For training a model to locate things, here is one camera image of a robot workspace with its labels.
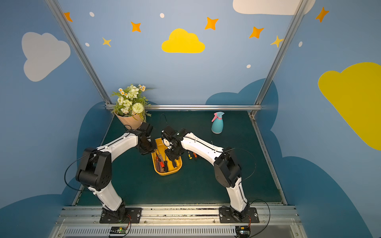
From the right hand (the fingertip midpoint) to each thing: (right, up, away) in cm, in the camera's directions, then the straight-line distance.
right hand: (173, 155), depth 86 cm
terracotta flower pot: (-30, +20, +12) cm, 38 cm away
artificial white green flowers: (-25, +32, +3) cm, 41 cm away
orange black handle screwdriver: (+12, +5, -27) cm, 31 cm away
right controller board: (+36, -36, -13) cm, 53 cm away
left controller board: (-25, -34, -14) cm, 45 cm away
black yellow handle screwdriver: (+9, -2, +10) cm, 14 cm away
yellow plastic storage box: (-7, -6, +4) cm, 10 cm away
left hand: (-13, +3, +8) cm, 15 cm away
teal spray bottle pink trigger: (+29, +18, +19) cm, 39 cm away
